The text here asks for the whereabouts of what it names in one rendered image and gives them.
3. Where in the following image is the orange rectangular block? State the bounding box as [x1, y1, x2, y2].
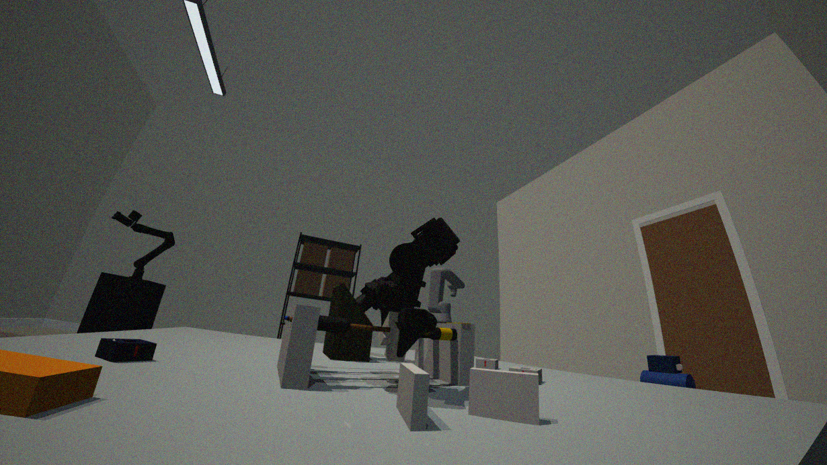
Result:
[0, 349, 103, 417]

